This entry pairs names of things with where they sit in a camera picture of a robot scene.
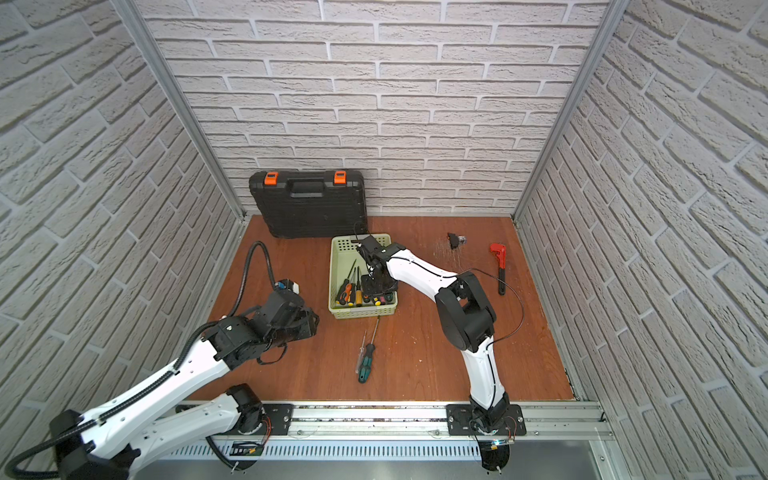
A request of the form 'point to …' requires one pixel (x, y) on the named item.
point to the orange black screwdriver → (348, 289)
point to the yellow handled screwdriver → (359, 296)
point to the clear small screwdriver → (361, 355)
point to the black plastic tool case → (312, 204)
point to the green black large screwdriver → (367, 360)
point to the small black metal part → (455, 240)
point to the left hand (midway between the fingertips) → (316, 316)
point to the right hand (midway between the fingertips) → (373, 291)
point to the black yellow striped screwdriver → (341, 297)
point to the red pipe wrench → (501, 253)
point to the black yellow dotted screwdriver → (377, 301)
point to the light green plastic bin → (347, 265)
